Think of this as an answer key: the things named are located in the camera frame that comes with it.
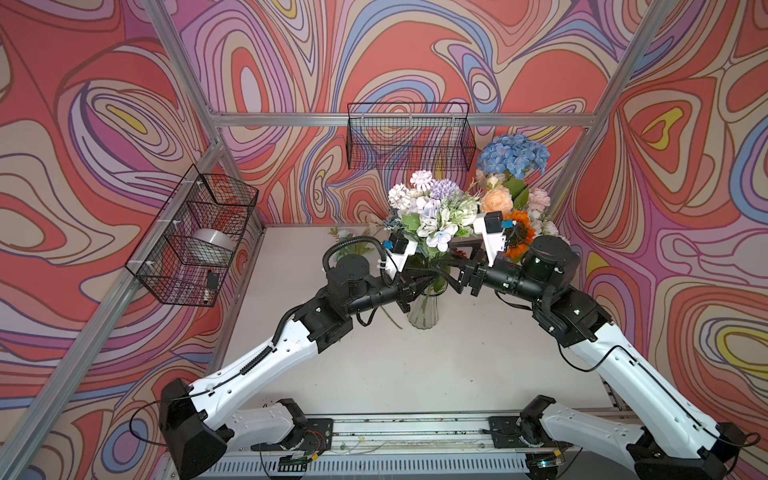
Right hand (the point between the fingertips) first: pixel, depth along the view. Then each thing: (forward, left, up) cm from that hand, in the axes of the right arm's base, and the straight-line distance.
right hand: (440, 262), depth 59 cm
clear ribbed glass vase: (+8, 0, -34) cm, 35 cm away
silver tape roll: (+11, +53, -5) cm, 54 cm away
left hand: (-2, 0, -2) cm, 3 cm away
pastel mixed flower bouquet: (+20, -32, -11) cm, 40 cm away
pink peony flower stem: (+27, -32, -7) cm, 43 cm away
